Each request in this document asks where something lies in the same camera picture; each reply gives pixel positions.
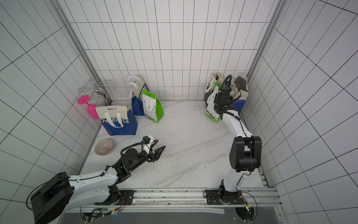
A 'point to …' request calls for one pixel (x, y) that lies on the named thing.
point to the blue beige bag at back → (136, 85)
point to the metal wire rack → (98, 87)
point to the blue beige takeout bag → (239, 90)
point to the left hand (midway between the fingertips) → (160, 145)
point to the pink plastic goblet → (92, 109)
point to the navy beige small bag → (216, 77)
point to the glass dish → (104, 146)
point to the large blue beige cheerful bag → (118, 120)
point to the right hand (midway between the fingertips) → (227, 92)
